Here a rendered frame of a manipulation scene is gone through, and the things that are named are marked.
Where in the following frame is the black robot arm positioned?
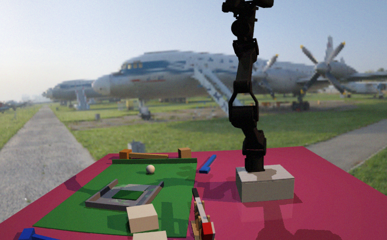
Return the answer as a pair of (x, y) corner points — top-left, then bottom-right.
(222, 0), (266, 173)

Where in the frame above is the beige ball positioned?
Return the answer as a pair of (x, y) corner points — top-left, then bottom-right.
(146, 165), (155, 174)

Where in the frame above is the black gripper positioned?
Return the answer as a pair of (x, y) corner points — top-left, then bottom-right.
(236, 0), (274, 24)

